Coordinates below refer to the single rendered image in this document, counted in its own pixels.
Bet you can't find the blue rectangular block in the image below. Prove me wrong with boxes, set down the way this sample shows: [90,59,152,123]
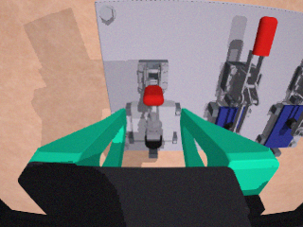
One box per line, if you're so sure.
[262,102,303,148]
[211,101,239,128]

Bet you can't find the grey fixture plate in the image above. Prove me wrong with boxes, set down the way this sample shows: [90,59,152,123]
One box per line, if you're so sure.
[95,0,303,143]

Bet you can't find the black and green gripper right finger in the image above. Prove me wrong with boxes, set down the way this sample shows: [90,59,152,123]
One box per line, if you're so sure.
[180,108,279,196]

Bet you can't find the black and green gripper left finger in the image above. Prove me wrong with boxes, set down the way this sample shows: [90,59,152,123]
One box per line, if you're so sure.
[28,109,127,166]

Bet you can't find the toggle clamp with red handle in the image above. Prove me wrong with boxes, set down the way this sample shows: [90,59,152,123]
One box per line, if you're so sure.
[221,16,277,135]
[286,66,303,137]

